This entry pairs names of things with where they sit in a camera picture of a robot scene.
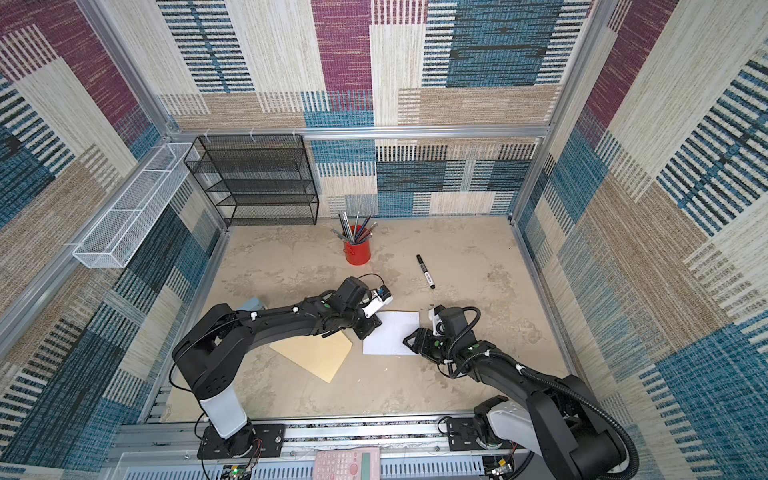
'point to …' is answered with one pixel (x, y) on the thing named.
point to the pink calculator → (362, 463)
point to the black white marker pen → (426, 273)
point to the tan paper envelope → (320, 355)
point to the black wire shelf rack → (257, 179)
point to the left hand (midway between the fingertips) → (380, 320)
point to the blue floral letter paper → (388, 338)
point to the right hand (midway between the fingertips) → (412, 348)
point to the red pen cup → (358, 254)
